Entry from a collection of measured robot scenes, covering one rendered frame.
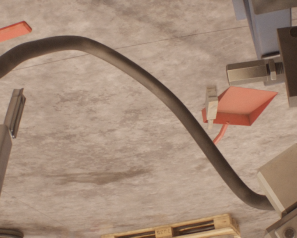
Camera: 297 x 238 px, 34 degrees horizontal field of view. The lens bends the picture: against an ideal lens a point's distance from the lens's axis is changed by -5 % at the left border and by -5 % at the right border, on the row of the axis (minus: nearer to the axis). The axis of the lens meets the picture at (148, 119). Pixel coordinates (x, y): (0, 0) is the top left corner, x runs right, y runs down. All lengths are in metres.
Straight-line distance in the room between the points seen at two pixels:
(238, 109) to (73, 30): 0.92
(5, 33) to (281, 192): 0.33
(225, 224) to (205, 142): 3.24
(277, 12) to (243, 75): 0.54
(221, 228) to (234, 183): 3.26
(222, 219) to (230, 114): 2.26
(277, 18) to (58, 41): 0.45
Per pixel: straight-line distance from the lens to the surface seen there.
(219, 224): 4.27
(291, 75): 0.48
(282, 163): 0.36
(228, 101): 1.99
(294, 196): 0.35
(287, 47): 0.49
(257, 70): 0.49
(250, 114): 2.14
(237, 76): 0.49
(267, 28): 1.06
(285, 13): 1.02
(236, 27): 1.51
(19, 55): 0.80
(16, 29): 0.53
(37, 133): 2.09
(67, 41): 0.95
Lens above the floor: 0.78
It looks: 23 degrees down
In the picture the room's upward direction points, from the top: 173 degrees clockwise
